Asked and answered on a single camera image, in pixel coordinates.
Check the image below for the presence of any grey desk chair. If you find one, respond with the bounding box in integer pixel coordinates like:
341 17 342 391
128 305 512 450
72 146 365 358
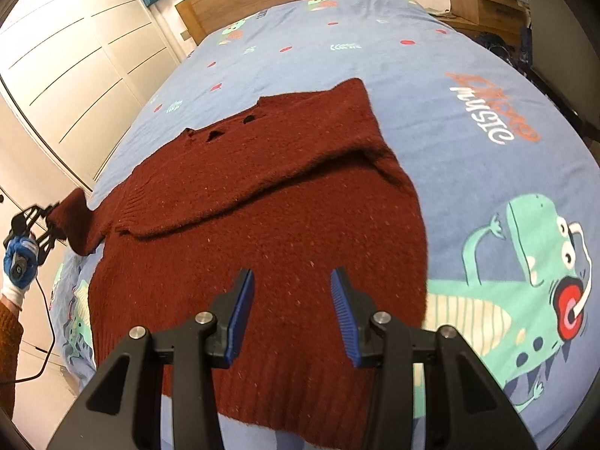
525 0 599 142

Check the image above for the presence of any cream sliding wardrobe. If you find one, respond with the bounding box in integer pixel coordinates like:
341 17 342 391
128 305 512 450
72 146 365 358
1 0 180 187

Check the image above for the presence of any wooden bedside cabinet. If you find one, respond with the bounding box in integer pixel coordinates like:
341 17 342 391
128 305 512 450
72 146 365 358
438 0 527 48

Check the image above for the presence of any black cable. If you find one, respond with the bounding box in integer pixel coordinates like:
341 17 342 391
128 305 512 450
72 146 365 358
0 277 57 385

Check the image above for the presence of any blue dinosaur print duvet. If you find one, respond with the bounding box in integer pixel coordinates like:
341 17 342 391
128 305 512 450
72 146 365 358
52 0 599 449

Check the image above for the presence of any blue gloved left hand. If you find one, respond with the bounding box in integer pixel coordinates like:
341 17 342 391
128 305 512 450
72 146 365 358
1 237 39 311

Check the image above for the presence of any dark red knit sweater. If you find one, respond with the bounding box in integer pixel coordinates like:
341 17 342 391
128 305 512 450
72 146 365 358
49 78 427 449

